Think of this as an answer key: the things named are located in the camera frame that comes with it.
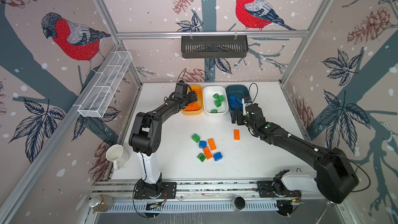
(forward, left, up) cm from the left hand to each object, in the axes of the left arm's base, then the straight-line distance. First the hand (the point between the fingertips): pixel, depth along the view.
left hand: (193, 95), depth 96 cm
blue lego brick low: (-34, -14, -12) cm, 39 cm away
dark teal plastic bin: (+12, -34, -11) cm, 37 cm away
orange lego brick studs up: (-28, -11, -12) cm, 32 cm away
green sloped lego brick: (-5, -14, -10) cm, 18 cm away
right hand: (-15, -26, +1) cm, 30 cm away
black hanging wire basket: (+33, -2, +14) cm, 36 cm away
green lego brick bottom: (-35, -5, -11) cm, 37 cm away
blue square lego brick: (+5, -27, -9) cm, 29 cm away
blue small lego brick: (-1, -27, -11) cm, 29 cm away
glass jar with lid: (-56, +37, -5) cm, 67 cm away
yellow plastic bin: (+2, -4, -10) cm, 11 cm away
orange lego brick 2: (0, +1, -12) cm, 12 cm away
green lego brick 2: (+6, -20, -11) cm, 24 cm away
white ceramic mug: (-35, +38, -6) cm, 52 cm away
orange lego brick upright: (-32, -9, -13) cm, 36 cm away
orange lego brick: (+14, -2, -12) cm, 19 cm away
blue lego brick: (-27, -6, -12) cm, 31 cm away
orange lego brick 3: (-21, -27, -13) cm, 37 cm away
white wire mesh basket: (-18, +45, +17) cm, 51 cm away
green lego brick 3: (-24, -2, -12) cm, 27 cm away
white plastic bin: (+5, -11, -12) cm, 17 cm away
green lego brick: (+8, -16, -11) cm, 21 cm away
